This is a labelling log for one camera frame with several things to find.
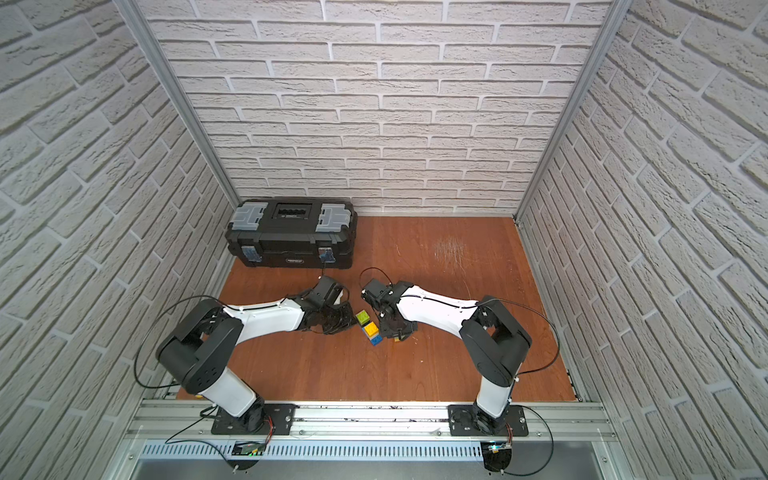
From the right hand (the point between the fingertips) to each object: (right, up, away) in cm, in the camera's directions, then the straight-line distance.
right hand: (399, 330), depth 87 cm
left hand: (-12, +3, +3) cm, 12 cm away
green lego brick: (-11, +4, 0) cm, 11 cm away
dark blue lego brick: (-7, -3, -1) cm, 7 cm away
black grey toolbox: (-34, +30, +6) cm, 45 cm away
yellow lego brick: (-8, +1, -2) cm, 8 cm away
